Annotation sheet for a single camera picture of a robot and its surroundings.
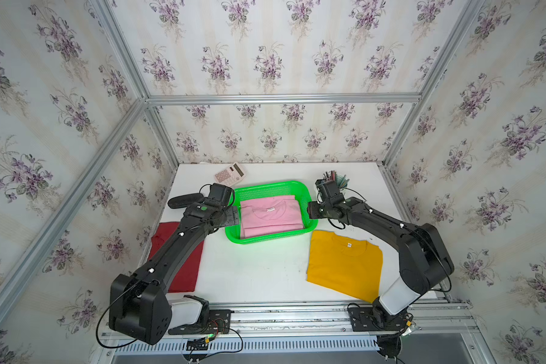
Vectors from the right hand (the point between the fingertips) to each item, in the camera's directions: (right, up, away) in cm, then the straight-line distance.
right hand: (315, 208), depth 92 cm
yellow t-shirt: (+11, -21, -7) cm, 25 cm away
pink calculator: (-39, +14, +20) cm, 46 cm away
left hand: (-35, -3, -9) cm, 36 cm away
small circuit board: (-42, -42, -21) cm, 63 cm away
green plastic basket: (-29, +7, +6) cm, 31 cm away
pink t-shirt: (-20, -3, +5) cm, 21 cm away
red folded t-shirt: (-50, -25, -11) cm, 56 cm away
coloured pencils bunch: (+11, +12, +4) cm, 17 cm away
